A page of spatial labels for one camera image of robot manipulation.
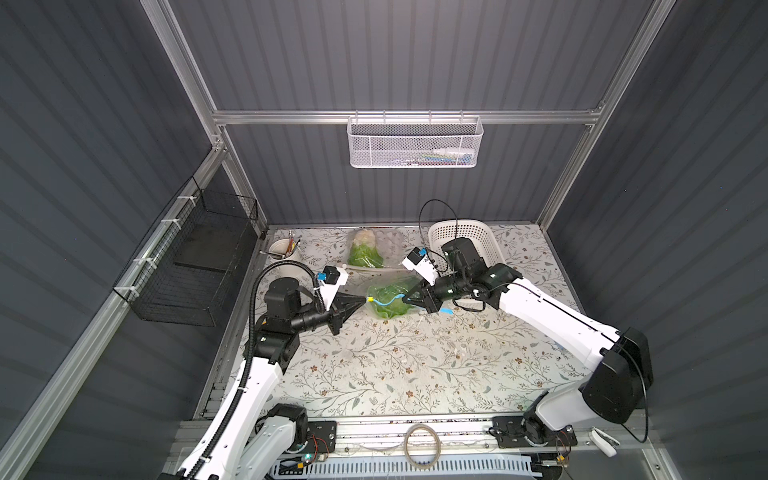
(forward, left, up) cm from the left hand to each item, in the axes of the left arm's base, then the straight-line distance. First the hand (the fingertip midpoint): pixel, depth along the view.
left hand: (366, 304), depth 70 cm
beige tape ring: (-26, -17, -24) cm, 39 cm away
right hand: (+3, -10, -3) cm, 11 cm away
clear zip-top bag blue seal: (+25, +5, -26) cm, 36 cm away
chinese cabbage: (+5, -4, -3) cm, 7 cm away
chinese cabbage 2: (+30, +3, -17) cm, 35 cm away
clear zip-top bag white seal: (+37, -6, -21) cm, 43 cm away
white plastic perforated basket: (+43, -26, -20) cm, 54 cm away
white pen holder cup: (+32, +31, -17) cm, 48 cm away
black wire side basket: (+8, +44, +2) cm, 45 cm away
